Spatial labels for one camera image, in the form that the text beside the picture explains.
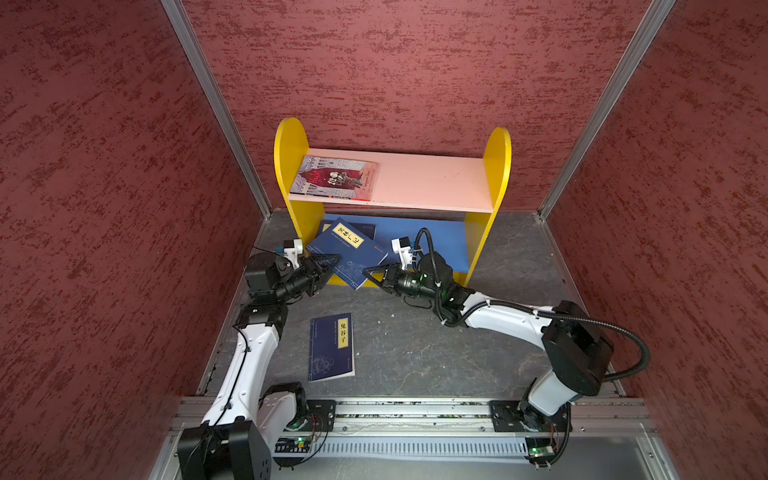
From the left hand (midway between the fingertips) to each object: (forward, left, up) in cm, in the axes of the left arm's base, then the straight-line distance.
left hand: (341, 266), depth 74 cm
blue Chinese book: (+4, -4, +1) cm, 5 cm away
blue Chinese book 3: (-13, +5, -25) cm, 29 cm away
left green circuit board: (-36, +11, -25) cm, 45 cm away
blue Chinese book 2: (+20, -5, -8) cm, 22 cm away
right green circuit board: (-36, -50, -25) cm, 66 cm away
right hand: (-3, -5, -1) cm, 6 cm away
